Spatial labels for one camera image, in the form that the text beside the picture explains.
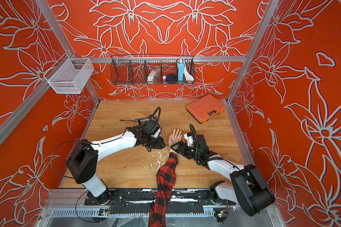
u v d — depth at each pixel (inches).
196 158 26.2
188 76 35.9
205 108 42.0
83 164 17.5
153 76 36.1
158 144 29.4
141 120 41.2
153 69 37.6
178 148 29.4
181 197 29.2
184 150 29.3
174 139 36.2
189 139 31.5
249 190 15.7
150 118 42.0
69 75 36.2
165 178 30.0
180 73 34.4
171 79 37.4
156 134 28.1
